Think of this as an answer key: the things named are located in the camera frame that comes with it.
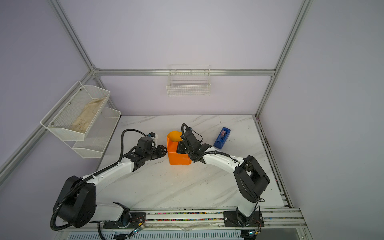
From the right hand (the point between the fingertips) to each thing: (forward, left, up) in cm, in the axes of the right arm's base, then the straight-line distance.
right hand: (176, 146), depth 86 cm
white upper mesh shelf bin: (-1, +53, +23) cm, 57 cm away
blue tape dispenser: (+13, -29, -9) cm, 33 cm away
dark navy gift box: (-6, -4, +7) cm, 10 cm away
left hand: (-2, +6, -2) cm, 7 cm away
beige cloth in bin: (+1, +47, +18) cm, 50 cm away
